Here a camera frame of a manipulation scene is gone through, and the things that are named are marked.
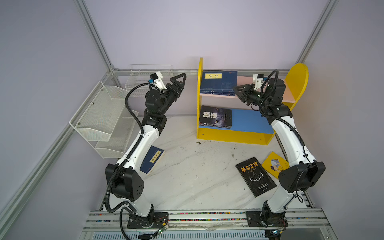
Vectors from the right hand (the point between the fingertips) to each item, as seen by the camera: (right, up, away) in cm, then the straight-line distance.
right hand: (230, 88), depth 69 cm
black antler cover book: (+19, -48, +17) cm, 54 cm away
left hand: (-21, +4, -4) cm, 22 cm away
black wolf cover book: (-4, -12, +27) cm, 30 cm away
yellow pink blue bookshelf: (+16, -17, +24) cm, 34 cm away
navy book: (-45, -38, +26) cm, 64 cm away
